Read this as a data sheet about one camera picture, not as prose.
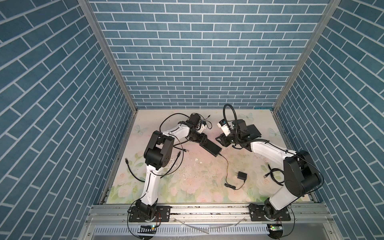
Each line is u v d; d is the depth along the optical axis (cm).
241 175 86
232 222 72
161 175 87
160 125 111
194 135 87
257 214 73
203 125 94
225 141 81
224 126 80
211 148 96
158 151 58
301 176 46
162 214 74
